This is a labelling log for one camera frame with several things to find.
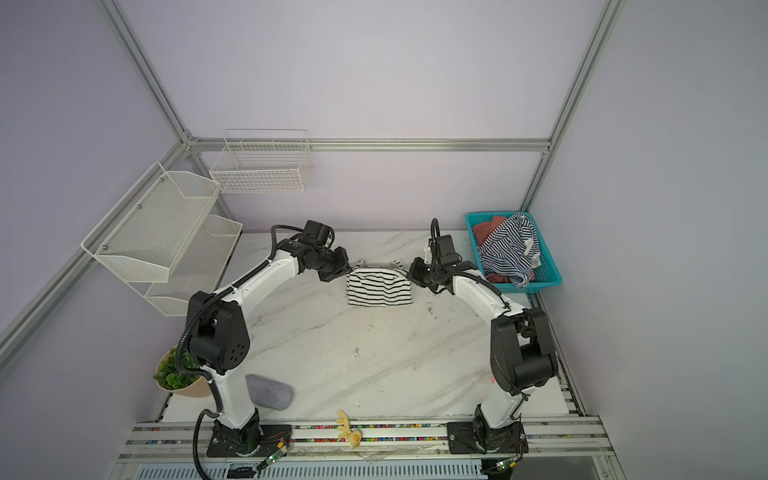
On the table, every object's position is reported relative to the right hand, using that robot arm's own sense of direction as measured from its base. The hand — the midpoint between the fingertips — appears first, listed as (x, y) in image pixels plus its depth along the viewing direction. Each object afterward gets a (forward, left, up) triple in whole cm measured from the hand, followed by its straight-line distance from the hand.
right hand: (405, 272), depth 90 cm
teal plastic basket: (+6, -49, -9) cm, 50 cm away
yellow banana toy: (-42, +14, -13) cm, 46 cm away
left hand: (0, +16, +1) cm, 16 cm away
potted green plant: (-32, +58, -1) cm, 66 cm away
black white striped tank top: (-2, +8, -5) cm, 10 cm away
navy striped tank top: (+17, -37, -10) cm, 42 cm away
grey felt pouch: (-33, +37, -11) cm, 50 cm away
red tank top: (+26, -30, -7) cm, 41 cm away
